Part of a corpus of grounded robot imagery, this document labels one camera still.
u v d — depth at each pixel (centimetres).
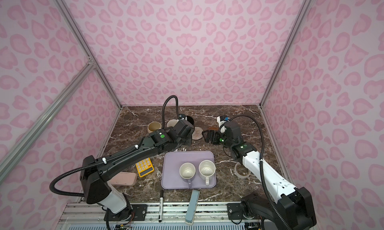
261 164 49
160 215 72
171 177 86
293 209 39
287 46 86
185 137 60
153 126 99
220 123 72
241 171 86
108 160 44
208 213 74
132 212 72
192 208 75
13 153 53
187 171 84
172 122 98
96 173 42
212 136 70
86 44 86
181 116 68
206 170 84
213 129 105
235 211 74
